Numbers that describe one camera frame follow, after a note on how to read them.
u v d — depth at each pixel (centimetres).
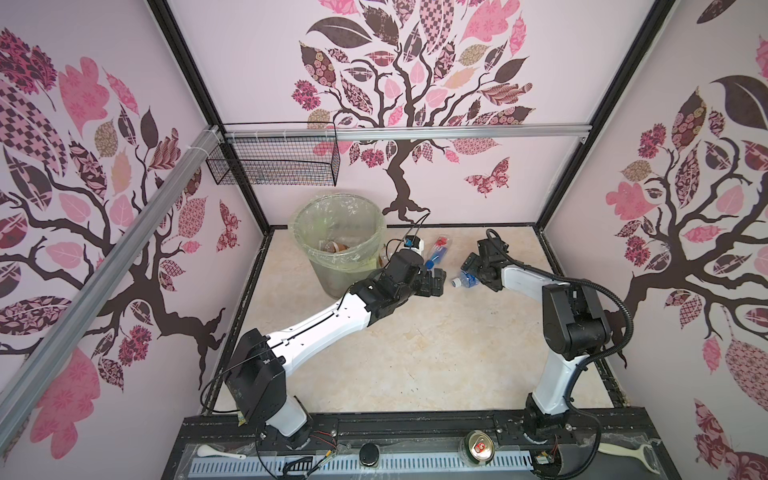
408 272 57
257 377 41
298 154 95
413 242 67
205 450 71
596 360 90
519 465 70
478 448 62
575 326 51
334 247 88
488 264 78
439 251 107
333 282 87
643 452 70
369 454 63
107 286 52
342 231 100
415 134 95
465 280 100
